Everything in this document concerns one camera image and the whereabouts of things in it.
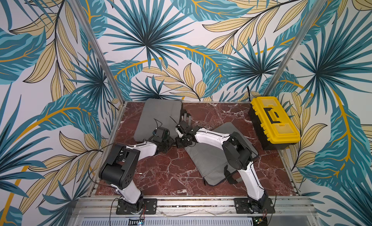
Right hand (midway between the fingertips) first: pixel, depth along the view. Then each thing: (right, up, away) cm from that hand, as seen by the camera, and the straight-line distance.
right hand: (177, 144), depth 96 cm
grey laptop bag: (-14, +21, +13) cm, 29 cm away
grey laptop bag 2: (+21, -9, -11) cm, 26 cm away
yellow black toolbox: (+58, +12, -10) cm, 60 cm away
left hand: (-2, +1, -1) cm, 3 cm away
